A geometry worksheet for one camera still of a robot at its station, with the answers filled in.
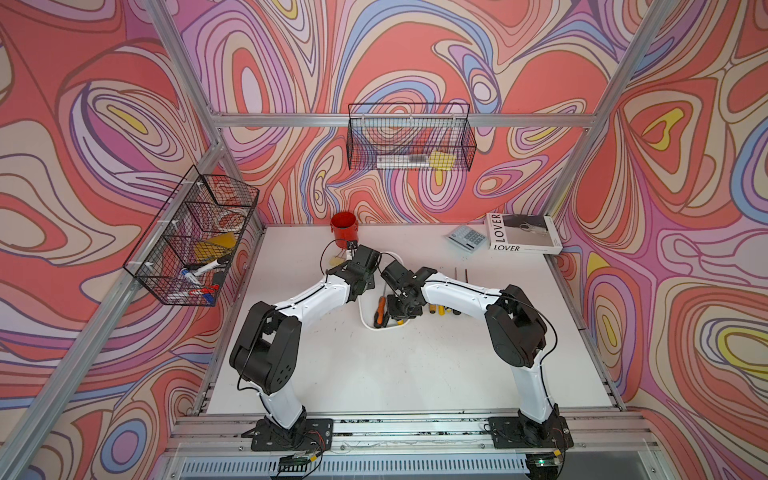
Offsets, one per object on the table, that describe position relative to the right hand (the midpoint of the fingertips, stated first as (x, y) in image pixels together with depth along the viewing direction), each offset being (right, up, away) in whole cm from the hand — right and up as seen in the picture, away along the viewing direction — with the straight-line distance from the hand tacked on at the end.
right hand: (397, 321), depth 92 cm
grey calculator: (+27, +27, +22) cm, 45 cm away
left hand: (-11, +14, +1) cm, 18 cm away
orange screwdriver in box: (-5, +2, -1) cm, 6 cm away
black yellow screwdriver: (+21, +14, +13) cm, 28 cm away
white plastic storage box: (-7, +6, +1) cm, 9 cm away
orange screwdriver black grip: (+25, +13, +13) cm, 31 cm away
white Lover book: (+49, +29, +21) cm, 60 cm away
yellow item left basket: (-45, +23, -21) cm, 54 cm away
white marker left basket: (-43, +19, -23) cm, 52 cm away
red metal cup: (-19, +32, +15) cm, 40 cm away
